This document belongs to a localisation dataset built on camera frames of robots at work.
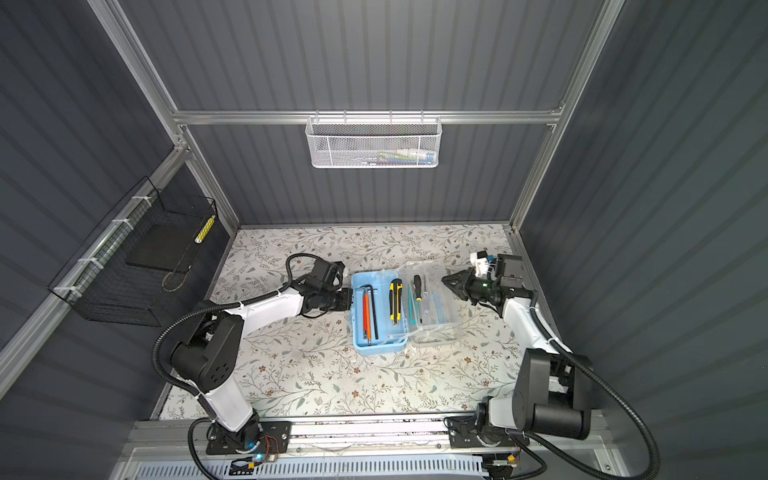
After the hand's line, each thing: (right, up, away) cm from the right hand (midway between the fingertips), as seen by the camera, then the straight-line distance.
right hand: (449, 283), depth 84 cm
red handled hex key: (-25, -11, +12) cm, 30 cm away
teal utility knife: (-10, -7, +1) cm, 13 cm away
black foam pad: (-76, +11, -8) cm, 77 cm away
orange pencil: (-24, -12, +10) cm, 29 cm away
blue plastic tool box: (-21, -11, +12) cm, 26 cm away
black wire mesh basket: (-81, +2, -19) cm, 83 cm away
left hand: (-28, -6, +9) cm, 30 cm away
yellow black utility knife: (-15, -6, +5) cm, 17 cm away
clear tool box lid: (-5, -7, 0) cm, 9 cm away
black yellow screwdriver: (-8, -3, +4) cm, 10 cm away
